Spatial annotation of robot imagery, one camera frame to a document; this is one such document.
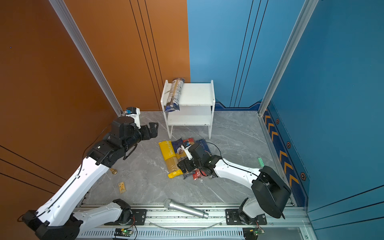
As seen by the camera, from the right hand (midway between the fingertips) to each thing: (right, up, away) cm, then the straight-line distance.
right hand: (183, 161), depth 83 cm
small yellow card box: (-35, -14, 0) cm, 37 cm away
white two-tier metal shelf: (+7, +30, -3) cm, 31 cm away
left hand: (-14, +21, -13) cm, 29 cm away
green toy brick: (+47, -3, +9) cm, 48 cm away
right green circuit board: (+33, -31, -13) cm, 47 cm away
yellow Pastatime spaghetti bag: (-7, -3, +5) cm, 9 cm away
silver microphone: (-6, -20, -9) cm, 23 cm away
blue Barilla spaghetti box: (+12, +8, +16) cm, 21 cm away
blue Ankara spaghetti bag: (-4, +3, +11) cm, 12 cm away
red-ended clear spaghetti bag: (+8, -8, +2) cm, 11 cm away
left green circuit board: (-29, -31, -12) cm, 44 cm away
